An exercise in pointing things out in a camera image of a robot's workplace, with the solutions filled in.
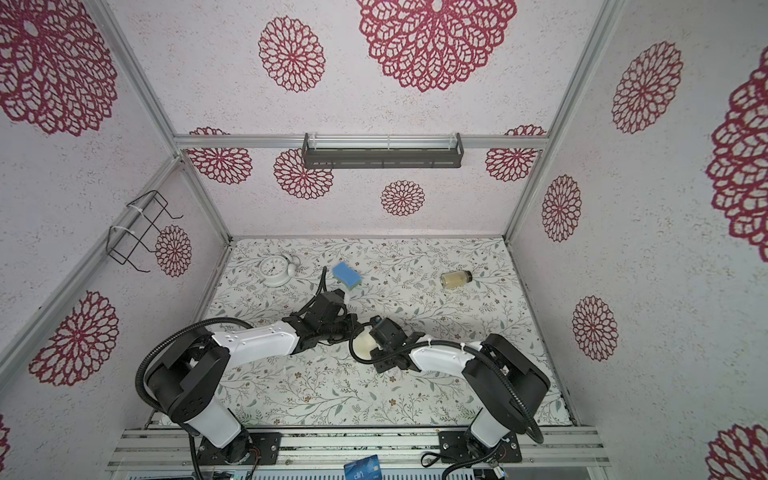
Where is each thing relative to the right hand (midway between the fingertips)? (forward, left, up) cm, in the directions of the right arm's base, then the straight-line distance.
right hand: (381, 351), depth 90 cm
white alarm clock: (+27, +38, +4) cm, 47 cm away
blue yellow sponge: (+29, +14, 0) cm, 32 cm away
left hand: (+4, +5, +5) cm, 8 cm away
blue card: (-30, +2, -1) cm, 30 cm away
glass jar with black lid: (+26, -25, +3) cm, 36 cm away
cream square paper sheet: (+1, +5, +3) cm, 6 cm away
